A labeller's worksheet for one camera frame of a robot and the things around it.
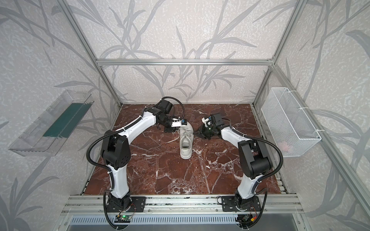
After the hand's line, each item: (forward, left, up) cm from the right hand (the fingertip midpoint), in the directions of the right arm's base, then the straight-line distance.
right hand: (194, 129), depth 90 cm
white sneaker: (-4, +5, -2) cm, 7 cm away
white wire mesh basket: (-16, -43, +23) cm, 51 cm away
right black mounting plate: (-39, -18, -10) cm, 45 cm away
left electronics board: (-45, +36, -13) cm, 59 cm away
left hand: (+5, +10, +2) cm, 11 cm away
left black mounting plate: (-39, +29, -11) cm, 50 cm away
